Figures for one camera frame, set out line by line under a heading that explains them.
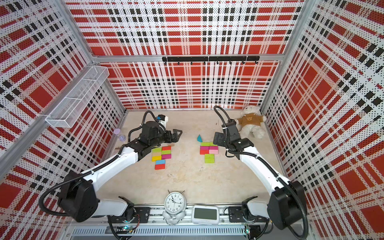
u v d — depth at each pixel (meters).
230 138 0.62
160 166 0.92
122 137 1.02
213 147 0.99
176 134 0.75
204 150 0.99
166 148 0.96
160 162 0.93
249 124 1.01
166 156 0.95
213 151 0.96
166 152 0.96
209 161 0.93
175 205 0.73
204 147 1.01
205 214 0.71
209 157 0.93
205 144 1.01
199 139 1.02
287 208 0.39
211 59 0.90
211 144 1.01
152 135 0.66
